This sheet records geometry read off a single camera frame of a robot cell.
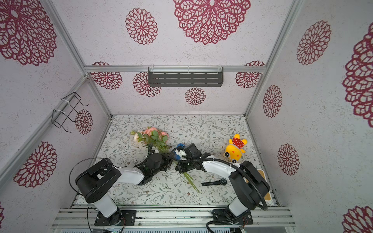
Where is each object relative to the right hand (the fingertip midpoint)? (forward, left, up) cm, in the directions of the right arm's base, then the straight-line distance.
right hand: (175, 167), depth 85 cm
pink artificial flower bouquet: (+22, +18, +1) cm, 28 cm away
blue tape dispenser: (+4, -2, +8) cm, 9 cm away
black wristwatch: (-5, -28, -7) cm, 30 cm away
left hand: (+8, 0, +1) cm, 8 cm away
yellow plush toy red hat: (+14, -38, -1) cm, 40 cm away
